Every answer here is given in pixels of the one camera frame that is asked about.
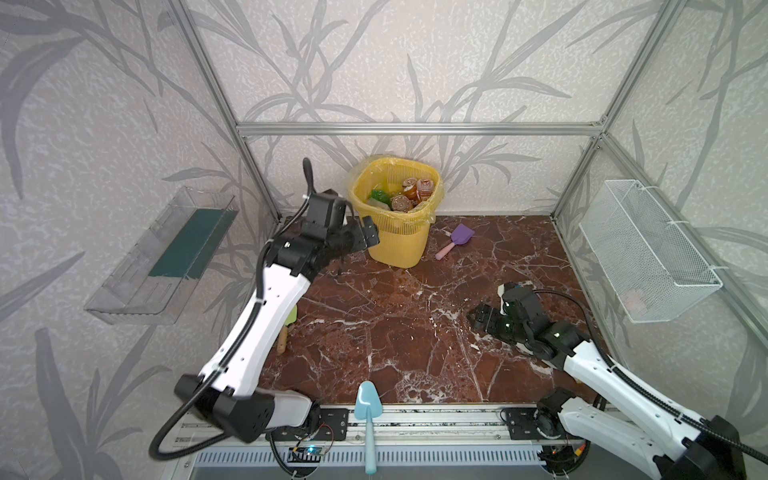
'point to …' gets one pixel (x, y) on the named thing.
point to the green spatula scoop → (282, 341)
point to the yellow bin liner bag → (381, 171)
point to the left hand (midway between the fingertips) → (370, 221)
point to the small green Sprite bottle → (381, 195)
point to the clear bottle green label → (377, 203)
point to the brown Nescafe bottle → (410, 189)
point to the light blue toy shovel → (368, 407)
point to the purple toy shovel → (460, 235)
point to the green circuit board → (305, 454)
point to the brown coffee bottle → (401, 203)
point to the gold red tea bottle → (425, 188)
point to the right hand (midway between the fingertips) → (475, 310)
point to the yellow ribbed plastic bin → (403, 235)
